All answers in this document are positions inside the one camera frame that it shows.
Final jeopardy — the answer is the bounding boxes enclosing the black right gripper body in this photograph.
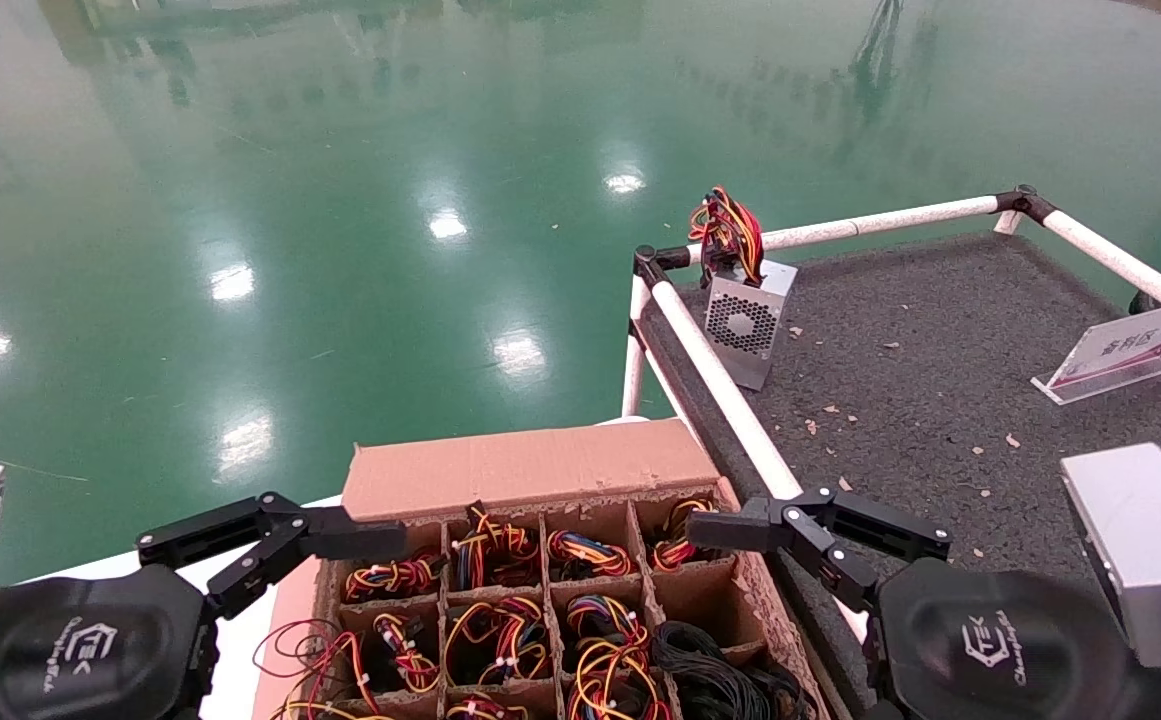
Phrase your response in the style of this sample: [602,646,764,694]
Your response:
[865,558,1161,720]

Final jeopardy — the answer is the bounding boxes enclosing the loose red yellow wire bundle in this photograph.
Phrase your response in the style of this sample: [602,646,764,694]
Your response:
[253,618,396,720]

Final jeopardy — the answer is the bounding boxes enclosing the black cable bundle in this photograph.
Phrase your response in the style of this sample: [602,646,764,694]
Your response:
[652,620,817,720]

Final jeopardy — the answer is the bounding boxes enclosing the white pipe rail frame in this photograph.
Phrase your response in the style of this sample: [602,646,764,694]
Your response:
[623,185,1161,643]

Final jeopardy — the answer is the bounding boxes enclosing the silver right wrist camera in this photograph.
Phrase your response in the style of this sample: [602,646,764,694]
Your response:
[1060,443,1161,683]

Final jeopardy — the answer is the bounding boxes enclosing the silver power supply red cables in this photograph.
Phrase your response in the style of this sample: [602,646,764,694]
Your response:
[652,497,723,573]

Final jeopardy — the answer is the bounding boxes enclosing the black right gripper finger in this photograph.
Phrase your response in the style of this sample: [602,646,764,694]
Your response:
[688,487,951,563]
[690,525,883,613]

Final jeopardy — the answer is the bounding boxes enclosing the cardboard box with dividers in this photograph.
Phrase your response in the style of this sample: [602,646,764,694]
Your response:
[252,418,836,720]

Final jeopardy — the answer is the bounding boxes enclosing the multicolour power supply cable bundle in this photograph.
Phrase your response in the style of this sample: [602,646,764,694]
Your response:
[570,682,673,720]
[547,530,636,581]
[372,612,441,694]
[343,553,443,603]
[452,503,541,591]
[445,693,531,720]
[443,597,551,687]
[565,595,654,691]

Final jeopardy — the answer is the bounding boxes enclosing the clear acrylic sign holder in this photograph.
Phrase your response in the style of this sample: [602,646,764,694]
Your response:
[1032,298,1161,406]

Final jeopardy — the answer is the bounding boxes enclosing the silver power supply on table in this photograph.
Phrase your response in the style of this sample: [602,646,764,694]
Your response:
[690,187,799,392]

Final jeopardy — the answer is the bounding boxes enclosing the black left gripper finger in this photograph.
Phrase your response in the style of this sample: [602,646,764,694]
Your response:
[205,528,408,619]
[137,493,408,570]

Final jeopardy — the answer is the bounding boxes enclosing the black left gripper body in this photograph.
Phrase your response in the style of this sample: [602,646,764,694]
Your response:
[0,565,222,720]

